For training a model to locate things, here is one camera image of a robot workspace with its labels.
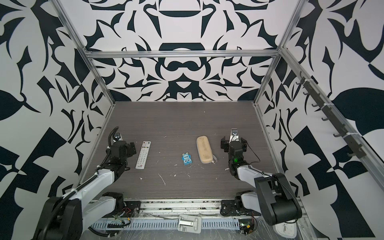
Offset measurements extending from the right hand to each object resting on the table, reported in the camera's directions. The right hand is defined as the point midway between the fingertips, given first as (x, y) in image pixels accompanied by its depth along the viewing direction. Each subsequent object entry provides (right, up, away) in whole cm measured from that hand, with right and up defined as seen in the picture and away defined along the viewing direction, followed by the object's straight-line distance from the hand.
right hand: (235, 136), depth 89 cm
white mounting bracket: (-26, -37, -20) cm, 50 cm away
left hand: (-65, -4, -3) cm, 65 cm away
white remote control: (-55, -14, 0) cm, 56 cm away
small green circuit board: (0, -39, -16) cm, 42 cm away
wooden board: (-18, -8, +3) cm, 20 cm away
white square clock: (+17, -39, -21) cm, 47 cm away
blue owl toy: (-28, -13, +1) cm, 31 cm away
